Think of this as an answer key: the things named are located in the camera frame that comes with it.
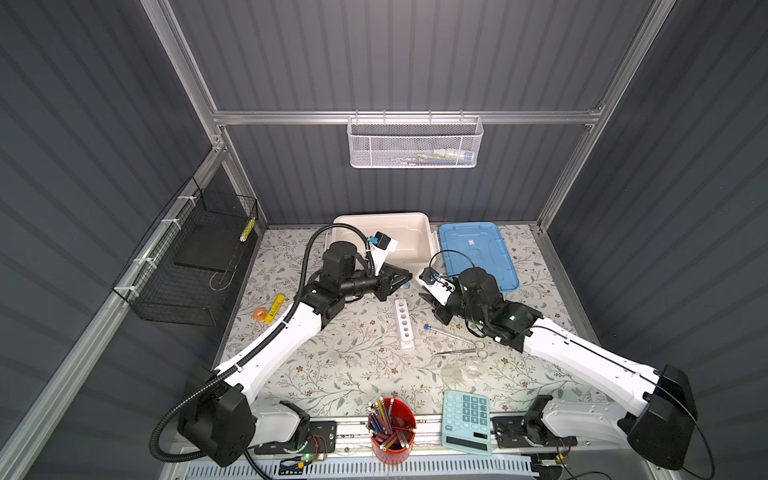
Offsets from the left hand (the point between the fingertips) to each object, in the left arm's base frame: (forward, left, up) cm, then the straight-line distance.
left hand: (409, 274), depth 72 cm
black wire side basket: (+4, +55, 0) cm, 55 cm away
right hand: (-2, -5, -6) cm, 8 cm away
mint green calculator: (-28, -13, -26) cm, 40 cm away
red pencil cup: (-29, +6, -18) cm, 35 cm away
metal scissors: (-11, -22, -27) cm, 36 cm away
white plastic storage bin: (+30, -7, -22) cm, 38 cm away
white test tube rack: (-2, 0, -23) cm, 24 cm away
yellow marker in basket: (+17, +44, 0) cm, 47 cm away
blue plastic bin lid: (+32, -28, -26) cm, 49 cm away
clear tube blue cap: (-2, -8, -26) cm, 27 cm away
